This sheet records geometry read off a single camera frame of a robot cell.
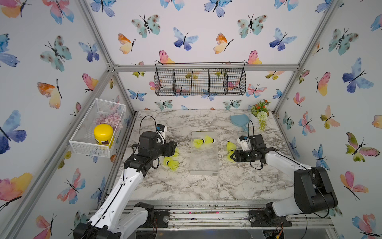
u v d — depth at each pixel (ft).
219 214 2.51
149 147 1.85
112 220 1.30
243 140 2.73
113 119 2.24
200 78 3.23
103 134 2.10
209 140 3.30
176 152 3.23
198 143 3.23
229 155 3.05
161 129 2.19
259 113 3.29
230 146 3.24
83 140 2.10
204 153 3.23
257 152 2.20
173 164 3.05
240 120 3.73
